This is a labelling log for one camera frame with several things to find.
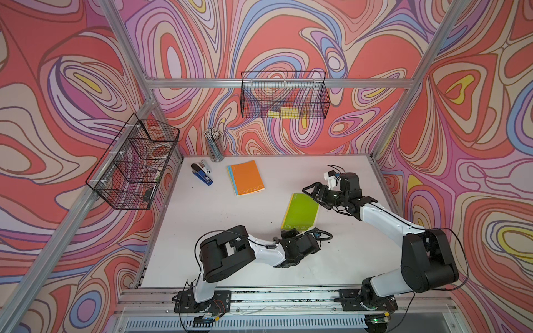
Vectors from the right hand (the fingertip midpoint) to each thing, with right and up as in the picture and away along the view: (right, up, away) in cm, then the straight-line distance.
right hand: (309, 198), depth 86 cm
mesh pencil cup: (-46, +30, +18) cm, 58 cm away
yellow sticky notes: (-10, +38, +4) cm, 39 cm away
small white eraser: (-52, +15, +26) cm, 60 cm away
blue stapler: (-53, +10, +22) cm, 58 cm away
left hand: (-5, -15, +3) cm, 16 cm away
